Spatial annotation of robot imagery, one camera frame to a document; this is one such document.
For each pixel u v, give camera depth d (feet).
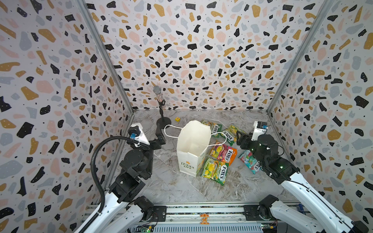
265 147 1.68
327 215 1.34
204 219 2.35
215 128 3.56
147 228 2.30
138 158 1.42
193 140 3.20
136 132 1.55
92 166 1.20
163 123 3.71
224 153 3.11
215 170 2.85
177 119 3.74
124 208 1.47
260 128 1.98
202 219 2.36
